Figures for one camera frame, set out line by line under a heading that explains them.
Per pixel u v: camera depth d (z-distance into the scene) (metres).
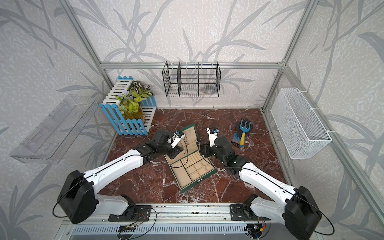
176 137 0.71
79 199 0.40
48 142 0.64
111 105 0.85
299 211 0.39
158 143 0.63
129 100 0.89
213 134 0.68
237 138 1.02
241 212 0.72
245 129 1.05
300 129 0.63
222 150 0.59
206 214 0.75
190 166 0.86
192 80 1.06
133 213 0.68
